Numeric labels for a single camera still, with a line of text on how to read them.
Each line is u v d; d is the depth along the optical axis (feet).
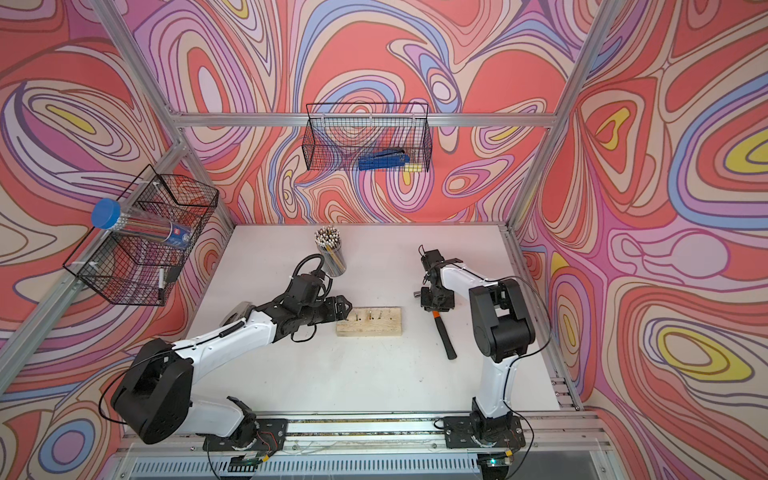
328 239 3.00
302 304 2.19
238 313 3.05
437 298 2.70
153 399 1.37
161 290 2.35
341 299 2.61
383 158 2.96
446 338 2.90
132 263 2.41
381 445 2.40
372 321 2.96
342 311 2.56
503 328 1.69
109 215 2.02
